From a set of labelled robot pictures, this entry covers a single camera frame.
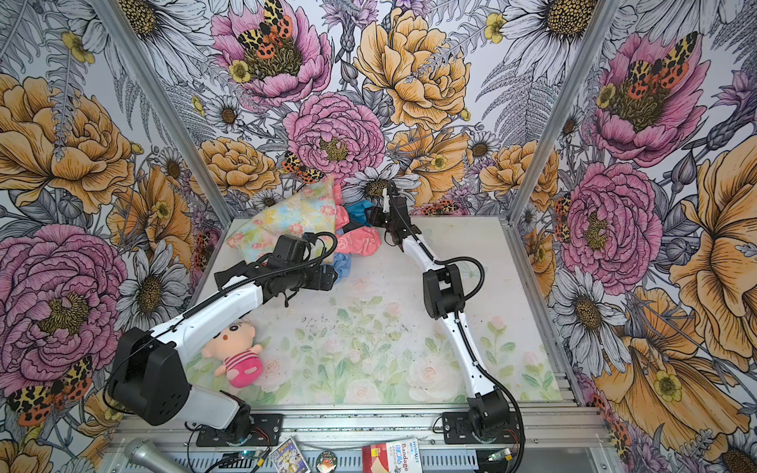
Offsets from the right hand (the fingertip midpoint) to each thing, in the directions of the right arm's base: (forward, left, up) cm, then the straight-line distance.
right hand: (370, 215), depth 112 cm
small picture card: (-73, +19, -6) cm, 76 cm away
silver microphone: (-72, +50, -4) cm, 88 cm away
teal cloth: (+2, +5, +1) cm, 5 cm away
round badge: (-74, +10, -8) cm, 75 cm away
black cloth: (-5, +6, 0) cm, 8 cm away
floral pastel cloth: (-6, +20, +9) cm, 22 cm away
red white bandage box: (-74, -8, -5) cm, 74 cm away
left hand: (-33, +13, +6) cm, 36 cm away
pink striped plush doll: (-48, +37, -1) cm, 60 cm away
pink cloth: (-10, +2, -3) cm, 10 cm away
